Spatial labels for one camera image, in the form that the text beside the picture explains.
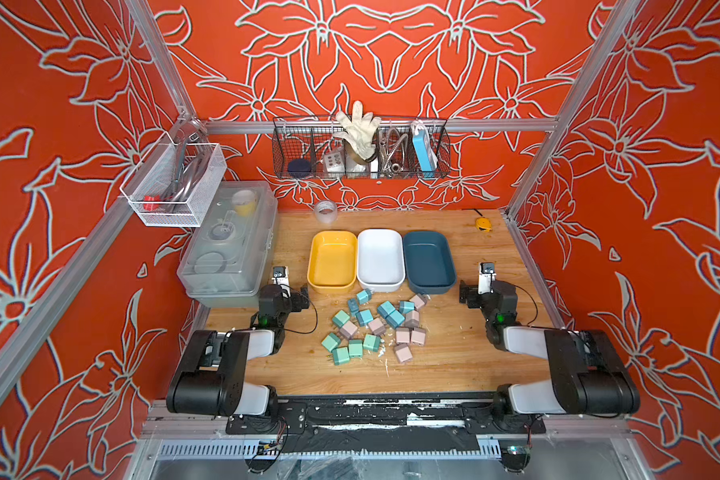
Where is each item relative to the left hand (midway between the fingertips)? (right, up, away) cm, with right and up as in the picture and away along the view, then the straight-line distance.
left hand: (291, 283), depth 93 cm
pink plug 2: (+39, -15, -7) cm, 42 cm away
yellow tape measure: (+70, +20, +21) cm, 76 cm away
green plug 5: (+25, -15, -10) cm, 31 cm away
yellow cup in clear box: (-18, +27, +7) cm, 33 cm away
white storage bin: (+29, +6, +9) cm, 31 cm away
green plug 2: (+21, -17, -9) cm, 28 cm away
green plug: (+16, -18, -12) cm, 27 cm away
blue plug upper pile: (+30, -8, -3) cm, 31 cm away
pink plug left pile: (+18, -13, -7) cm, 23 cm away
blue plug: (+23, -10, -3) cm, 25 cm away
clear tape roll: (+8, +26, +28) cm, 39 cm away
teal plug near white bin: (+23, -4, -1) cm, 24 cm away
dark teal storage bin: (+46, +4, +8) cm, 47 cm away
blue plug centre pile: (+33, -10, -5) cm, 34 cm away
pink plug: (+41, -5, -1) cm, 41 cm away
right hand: (+58, +2, -1) cm, 58 cm away
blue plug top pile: (+36, -7, -3) cm, 37 cm away
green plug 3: (+13, -16, -8) cm, 22 cm away
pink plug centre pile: (+27, -12, -6) cm, 30 cm away
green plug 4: (+16, -10, -4) cm, 19 cm away
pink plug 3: (+35, -14, -7) cm, 38 cm away
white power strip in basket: (+14, +39, +1) cm, 41 cm away
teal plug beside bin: (+20, -6, -3) cm, 21 cm away
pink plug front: (+34, -18, -10) cm, 40 cm away
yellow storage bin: (+12, +6, +12) cm, 18 cm away
